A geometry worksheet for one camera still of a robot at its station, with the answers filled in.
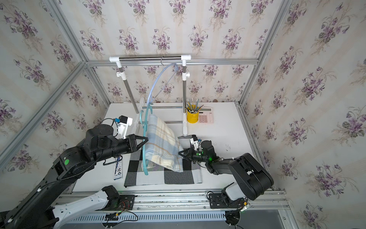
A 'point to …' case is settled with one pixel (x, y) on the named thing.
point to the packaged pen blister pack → (118, 173)
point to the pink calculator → (206, 115)
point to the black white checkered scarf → (135, 176)
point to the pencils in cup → (192, 109)
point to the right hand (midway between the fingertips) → (180, 154)
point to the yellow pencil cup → (192, 118)
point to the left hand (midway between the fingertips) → (150, 142)
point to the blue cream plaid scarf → (163, 149)
